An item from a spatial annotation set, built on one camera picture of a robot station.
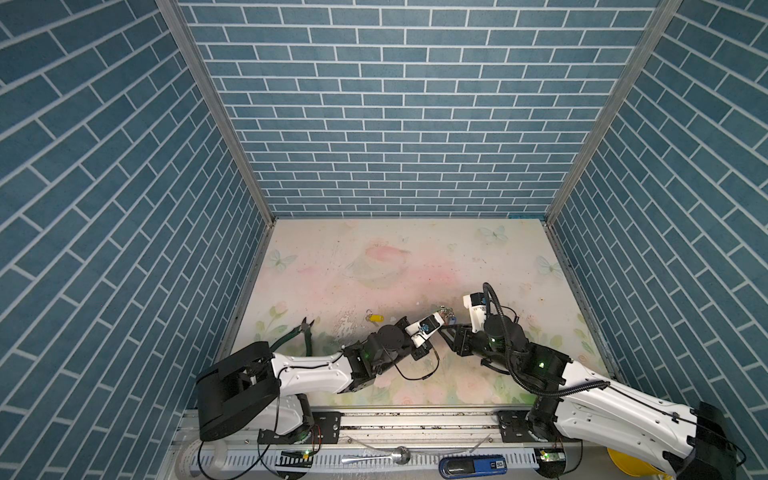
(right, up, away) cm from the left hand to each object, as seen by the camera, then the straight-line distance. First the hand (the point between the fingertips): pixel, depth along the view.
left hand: (436, 322), depth 76 cm
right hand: (0, -1, -2) cm, 2 cm away
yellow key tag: (-17, -3, +18) cm, 25 cm away
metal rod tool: (-9, -29, -7) cm, 31 cm away
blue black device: (+7, -29, -11) cm, 32 cm away
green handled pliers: (-37, -8, +13) cm, 40 cm away
